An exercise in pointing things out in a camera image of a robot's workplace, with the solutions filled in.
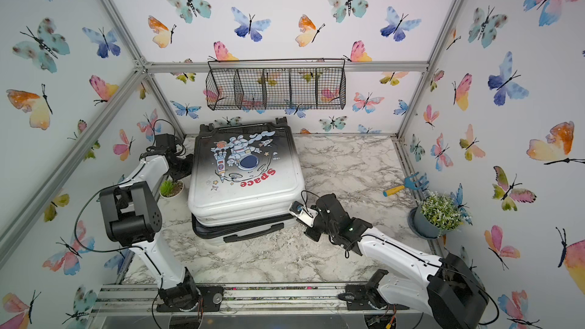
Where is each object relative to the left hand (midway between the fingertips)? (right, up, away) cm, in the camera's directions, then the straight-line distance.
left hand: (199, 164), depth 97 cm
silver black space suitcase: (+24, -4, -21) cm, 32 cm away
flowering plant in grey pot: (+88, -17, -21) cm, 92 cm away
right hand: (+43, -17, -18) cm, 50 cm away
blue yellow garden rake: (+92, -9, +7) cm, 93 cm away
